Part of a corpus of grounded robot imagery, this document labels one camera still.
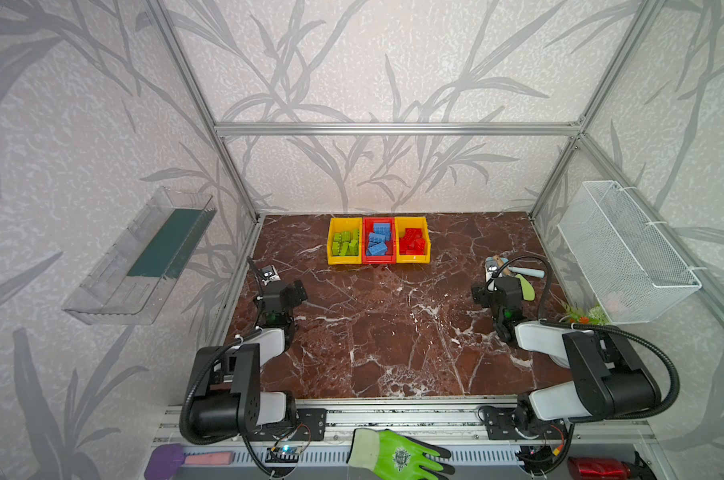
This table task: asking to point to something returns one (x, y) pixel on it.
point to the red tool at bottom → (598, 468)
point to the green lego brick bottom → (355, 233)
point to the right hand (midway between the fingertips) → (495, 271)
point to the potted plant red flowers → (595, 315)
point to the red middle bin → (368, 226)
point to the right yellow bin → (403, 223)
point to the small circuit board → (282, 454)
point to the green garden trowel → (527, 289)
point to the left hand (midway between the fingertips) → (285, 274)
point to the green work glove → (395, 455)
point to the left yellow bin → (344, 224)
